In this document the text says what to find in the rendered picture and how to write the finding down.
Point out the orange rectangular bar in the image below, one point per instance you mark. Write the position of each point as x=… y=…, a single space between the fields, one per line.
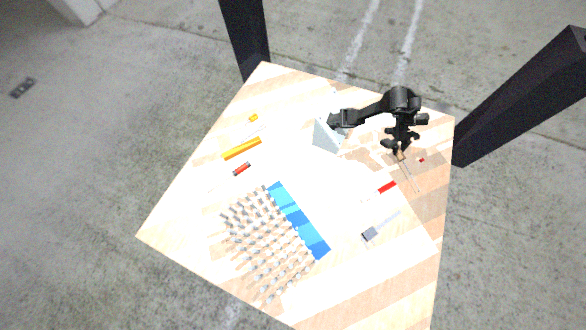
x=241 y=148

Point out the blue flat strip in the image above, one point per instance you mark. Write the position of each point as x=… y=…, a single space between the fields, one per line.
x=307 y=232

